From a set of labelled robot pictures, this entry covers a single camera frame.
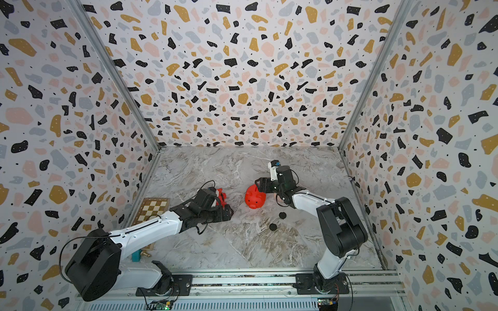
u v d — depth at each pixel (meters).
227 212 0.78
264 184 0.83
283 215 0.93
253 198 0.90
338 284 0.74
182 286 0.73
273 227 0.90
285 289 0.74
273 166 0.84
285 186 0.73
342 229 0.47
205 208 0.68
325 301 0.72
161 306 0.70
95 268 0.41
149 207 0.92
